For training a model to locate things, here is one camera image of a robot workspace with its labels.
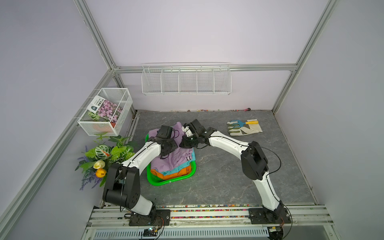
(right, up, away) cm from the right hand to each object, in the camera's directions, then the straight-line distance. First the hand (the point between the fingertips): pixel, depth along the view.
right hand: (179, 144), depth 88 cm
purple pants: (+1, -6, -6) cm, 9 cm away
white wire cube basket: (-41, +12, -16) cm, 45 cm away
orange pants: (+4, -15, -4) cm, 16 cm away
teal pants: (-7, -15, -6) cm, 18 cm away
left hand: (-3, -2, +1) cm, 4 cm away
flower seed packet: (-35, +20, -14) cm, 43 cm away
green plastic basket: (-10, -18, -11) cm, 23 cm away
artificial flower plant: (-23, +2, -30) cm, 37 cm away
